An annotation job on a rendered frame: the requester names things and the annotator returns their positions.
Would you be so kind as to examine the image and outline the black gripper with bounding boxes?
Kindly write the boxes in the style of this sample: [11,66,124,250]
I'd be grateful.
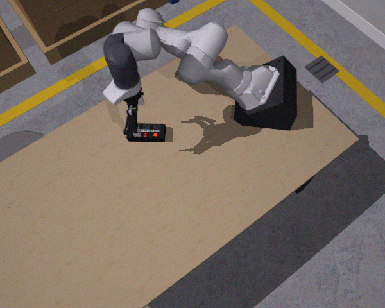
[124,88,145,137]

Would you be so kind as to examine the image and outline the black power strip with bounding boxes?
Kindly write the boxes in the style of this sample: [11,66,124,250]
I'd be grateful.
[123,116,166,142]

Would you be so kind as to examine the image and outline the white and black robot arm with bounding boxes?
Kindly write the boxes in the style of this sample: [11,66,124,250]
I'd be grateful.
[103,8,280,110]

